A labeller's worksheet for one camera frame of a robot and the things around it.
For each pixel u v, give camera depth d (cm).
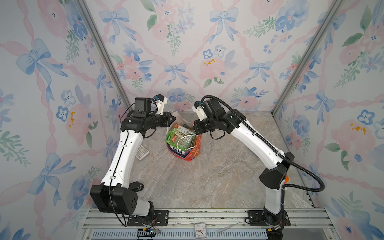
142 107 55
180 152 76
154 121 61
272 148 47
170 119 65
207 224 73
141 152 97
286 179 54
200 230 69
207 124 62
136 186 80
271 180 53
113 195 39
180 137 75
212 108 55
